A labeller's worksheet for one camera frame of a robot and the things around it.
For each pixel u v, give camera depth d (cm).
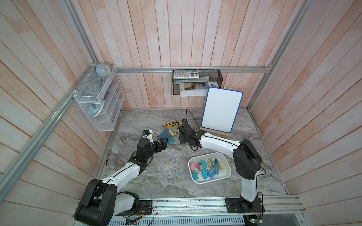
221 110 90
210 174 83
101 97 77
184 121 82
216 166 84
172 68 97
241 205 66
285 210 76
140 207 73
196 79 88
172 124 108
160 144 78
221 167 85
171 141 98
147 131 76
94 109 81
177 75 90
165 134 104
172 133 101
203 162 87
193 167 86
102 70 79
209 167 86
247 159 49
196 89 93
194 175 83
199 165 84
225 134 96
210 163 87
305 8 69
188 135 70
